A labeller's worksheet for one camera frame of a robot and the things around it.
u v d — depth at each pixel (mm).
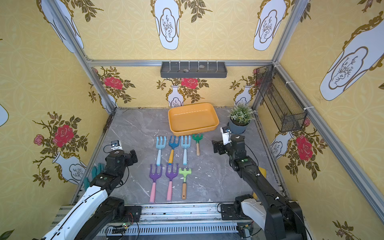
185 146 982
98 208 533
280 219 395
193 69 927
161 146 984
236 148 616
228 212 733
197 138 1029
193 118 1133
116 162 608
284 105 857
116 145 701
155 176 867
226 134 717
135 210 752
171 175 859
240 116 923
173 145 982
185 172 878
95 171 875
